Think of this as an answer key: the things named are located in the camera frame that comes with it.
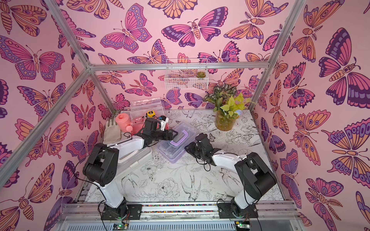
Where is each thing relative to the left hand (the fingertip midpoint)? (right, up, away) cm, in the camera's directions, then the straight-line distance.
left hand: (176, 133), depth 93 cm
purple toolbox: (-2, -10, -7) cm, 12 cm away
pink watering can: (-37, +8, +7) cm, 39 cm away
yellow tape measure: (-20, +13, +13) cm, 27 cm away
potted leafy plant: (+33, +19, -1) cm, 38 cm away
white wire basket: (+9, +39, +1) cm, 40 cm away
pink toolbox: (-29, +17, +18) cm, 38 cm away
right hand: (+7, -8, -4) cm, 11 cm away
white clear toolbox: (-17, -6, -32) cm, 36 cm away
